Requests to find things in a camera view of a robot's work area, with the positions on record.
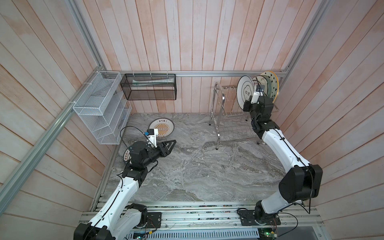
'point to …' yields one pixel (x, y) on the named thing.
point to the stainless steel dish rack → (232, 125)
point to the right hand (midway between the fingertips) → (251, 95)
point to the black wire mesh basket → (149, 86)
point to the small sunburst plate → (165, 127)
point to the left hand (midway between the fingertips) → (174, 145)
